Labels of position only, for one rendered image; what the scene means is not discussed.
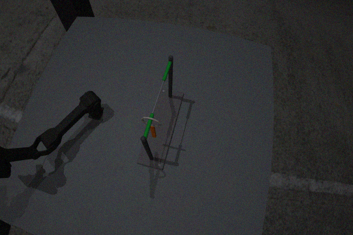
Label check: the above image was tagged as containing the orange handle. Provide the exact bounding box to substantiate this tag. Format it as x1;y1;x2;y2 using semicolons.
141;117;161;138

